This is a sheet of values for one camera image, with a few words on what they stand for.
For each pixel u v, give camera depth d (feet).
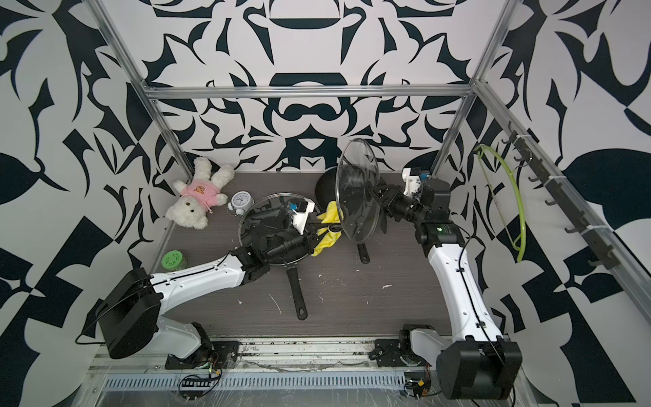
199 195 3.34
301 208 2.12
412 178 2.22
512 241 2.34
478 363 1.24
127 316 1.38
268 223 1.77
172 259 2.92
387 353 2.44
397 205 2.09
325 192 3.38
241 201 3.44
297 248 2.20
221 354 2.42
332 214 2.37
